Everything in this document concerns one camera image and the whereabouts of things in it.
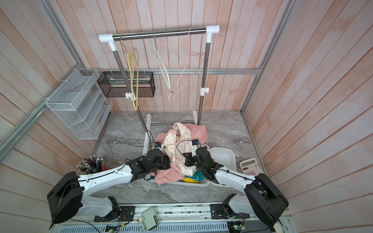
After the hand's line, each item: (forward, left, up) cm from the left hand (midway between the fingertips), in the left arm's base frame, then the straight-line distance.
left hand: (167, 162), depth 84 cm
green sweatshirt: (-8, -17, +1) cm, 19 cm away
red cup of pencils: (-4, +41, +5) cm, 41 cm away
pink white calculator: (0, -51, -6) cm, 52 cm away
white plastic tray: (+7, -37, -6) cm, 39 cm away
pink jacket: (-10, -3, +4) cm, 11 cm away
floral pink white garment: (+7, -6, +12) cm, 15 cm away
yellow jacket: (-10, -12, -2) cm, 15 cm away
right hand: (+4, -9, +1) cm, 10 cm away
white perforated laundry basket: (-12, -9, -1) cm, 15 cm away
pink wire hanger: (+66, -16, +18) cm, 71 cm away
